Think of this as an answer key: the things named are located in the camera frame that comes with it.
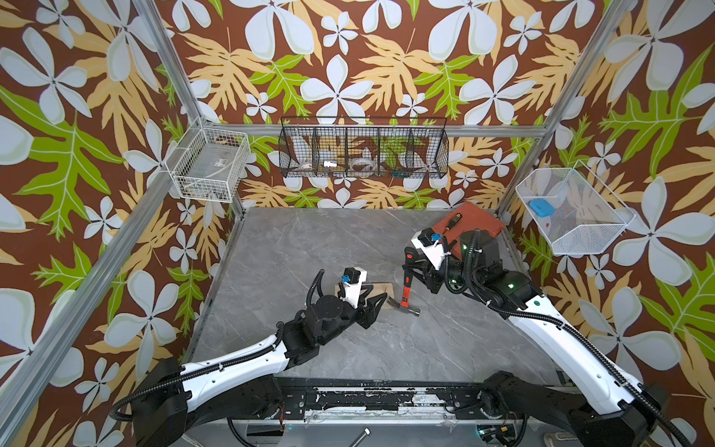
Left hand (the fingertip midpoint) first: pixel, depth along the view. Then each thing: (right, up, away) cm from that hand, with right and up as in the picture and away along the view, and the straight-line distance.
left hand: (379, 288), depth 72 cm
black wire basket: (-4, +45, +26) cm, 53 cm away
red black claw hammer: (+8, -5, +8) cm, 13 cm away
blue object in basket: (+53, +23, +15) cm, 59 cm away
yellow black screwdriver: (+32, +20, +36) cm, 53 cm away
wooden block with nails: (+1, -4, +23) cm, 23 cm away
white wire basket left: (-53, +37, +15) cm, 66 cm away
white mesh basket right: (+60, +19, +7) cm, 64 cm away
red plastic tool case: (+40, +21, +41) cm, 61 cm away
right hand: (+7, +7, -2) cm, 10 cm away
